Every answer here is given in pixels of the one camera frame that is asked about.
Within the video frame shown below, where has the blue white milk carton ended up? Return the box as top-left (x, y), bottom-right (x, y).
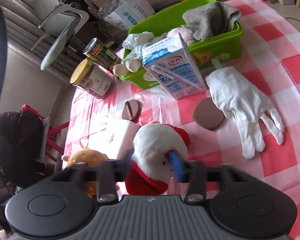
top-left (142, 34), bottom-right (206, 100)

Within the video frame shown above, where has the brown plain powder puff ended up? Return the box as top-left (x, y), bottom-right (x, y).
top-left (193, 98), bottom-right (225, 131)

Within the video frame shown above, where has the brown powder puff with strap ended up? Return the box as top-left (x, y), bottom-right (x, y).
top-left (121, 100), bottom-right (141, 121)

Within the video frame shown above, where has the white red plush toy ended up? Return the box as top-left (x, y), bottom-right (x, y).
top-left (125, 123), bottom-right (190, 196)

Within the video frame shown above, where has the red stool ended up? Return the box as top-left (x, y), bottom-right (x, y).
top-left (21, 105), bottom-right (69, 162)

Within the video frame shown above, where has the white office chair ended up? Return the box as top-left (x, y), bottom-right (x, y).
top-left (30, 0), bottom-right (89, 70)

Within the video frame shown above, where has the green plastic storage bin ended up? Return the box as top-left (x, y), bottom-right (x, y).
top-left (120, 0), bottom-right (243, 90)

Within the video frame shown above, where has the white paper shopping bag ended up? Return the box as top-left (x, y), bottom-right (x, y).
top-left (97, 0), bottom-right (154, 33)

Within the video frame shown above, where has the white fabric glove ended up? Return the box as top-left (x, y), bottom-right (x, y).
top-left (205, 59), bottom-right (285, 160)

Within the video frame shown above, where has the beige plush rabbit doll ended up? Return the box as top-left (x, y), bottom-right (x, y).
top-left (113, 42), bottom-right (151, 77)

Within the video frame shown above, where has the gold lid clear jar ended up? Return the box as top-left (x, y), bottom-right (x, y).
top-left (70, 59), bottom-right (112, 99)

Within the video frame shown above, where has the black drink can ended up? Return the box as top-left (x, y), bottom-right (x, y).
top-left (83, 37), bottom-right (122, 74)

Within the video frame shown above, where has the orange plush toy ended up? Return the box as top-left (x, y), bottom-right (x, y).
top-left (61, 147), bottom-right (108, 199)

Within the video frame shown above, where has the grey cloth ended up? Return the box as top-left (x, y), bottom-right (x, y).
top-left (182, 2), bottom-right (241, 41)

